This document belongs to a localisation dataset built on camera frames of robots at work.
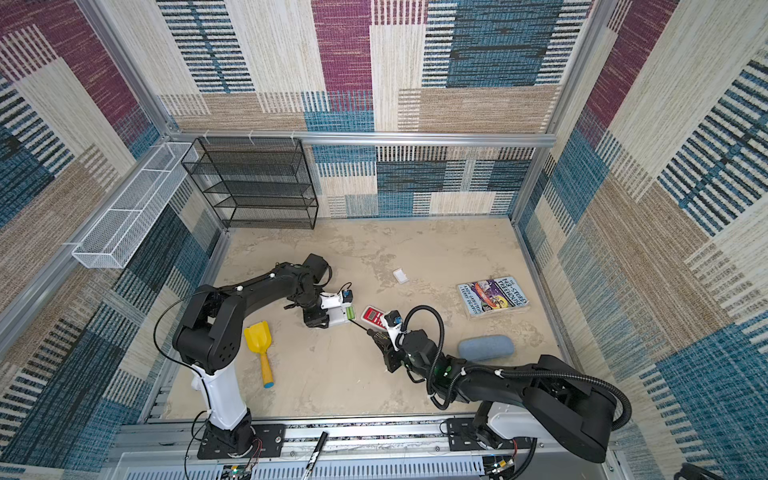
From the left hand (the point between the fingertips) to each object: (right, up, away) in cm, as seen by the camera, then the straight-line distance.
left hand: (322, 313), depth 95 cm
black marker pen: (+4, -28, -24) cm, 37 cm away
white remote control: (+5, 0, -2) cm, 6 cm away
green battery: (+9, +1, -1) cm, 9 cm away
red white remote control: (+16, -1, -2) cm, 16 cm away
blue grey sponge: (+48, -7, -10) cm, 49 cm away
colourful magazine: (+56, +6, +1) cm, 57 cm away
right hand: (+19, -5, -12) cm, 23 cm away
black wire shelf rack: (-28, +44, +16) cm, 55 cm away
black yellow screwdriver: (+19, -4, -14) cm, 24 cm away
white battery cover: (+25, +11, +8) cm, 28 cm away
